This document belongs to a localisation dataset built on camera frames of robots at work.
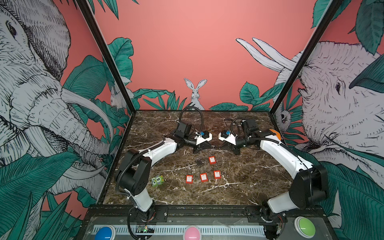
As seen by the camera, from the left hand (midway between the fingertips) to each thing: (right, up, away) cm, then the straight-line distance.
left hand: (211, 144), depth 80 cm
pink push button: (-10, -39, -12) cm, 42 cm away
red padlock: (+2, -12, +13) cm, 18 cm away
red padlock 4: (+4, -19, +6) cm, 20 cm away
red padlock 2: (-12, -20, +4) cm, 24 cm away
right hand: (+5, 0, 0) cm, 5 cm away
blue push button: (-50, -39, -12) cm, 64 cm away
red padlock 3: (-4, -20, +6) cm, 21 cm away
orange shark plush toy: (+46, +5, +17) cm, 49 cm away
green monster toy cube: (-31, -21, +4) cm, 37 cm away
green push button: (+44, -38, -10) cm, 59 cm away
